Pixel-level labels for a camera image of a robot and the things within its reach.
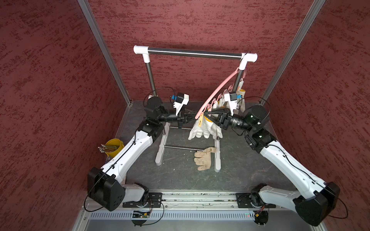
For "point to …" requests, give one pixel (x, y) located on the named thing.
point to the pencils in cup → (104, 148)
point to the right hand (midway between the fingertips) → (204, 116)
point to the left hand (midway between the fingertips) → (199, 117)
